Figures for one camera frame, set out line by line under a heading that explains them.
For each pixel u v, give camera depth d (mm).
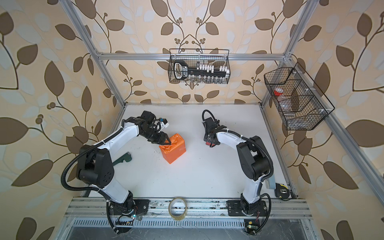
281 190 769
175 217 723
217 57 911
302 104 731
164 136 784
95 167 456
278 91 808
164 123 818
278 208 753
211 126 768
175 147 830
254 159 489
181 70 829
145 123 676
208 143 963
